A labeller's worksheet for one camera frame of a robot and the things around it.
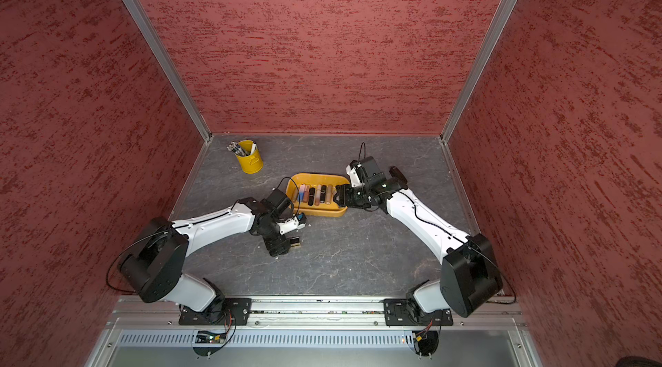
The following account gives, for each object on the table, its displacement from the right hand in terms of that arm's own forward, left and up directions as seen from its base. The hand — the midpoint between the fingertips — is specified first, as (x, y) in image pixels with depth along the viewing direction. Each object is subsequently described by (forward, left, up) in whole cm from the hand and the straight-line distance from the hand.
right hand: (340, 203), depth 82 cm
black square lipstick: (+12, +7, -13) cm, 19 cm away
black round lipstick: (+10, +11, -12) cm, 19 cm away
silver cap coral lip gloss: (+12, +13, -13) cm, 22 cm away
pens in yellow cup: (+23, +38, +3) cm, 44 cm away
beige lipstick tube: (+11, +4, -12) cm, 17 cm away
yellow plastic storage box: (+19, +11, -13) cm, 25 cm away
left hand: (-8, +22, -12) cm, 27 cm away
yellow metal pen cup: (+22, +36, -6) cm, 43 cm away
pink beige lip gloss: (+10, +9, -12) cm, 18 cm away
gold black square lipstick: (-8, +16, -12) cm, 22 cm away
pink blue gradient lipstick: (+13, +15, -13) cm, 24 cm away
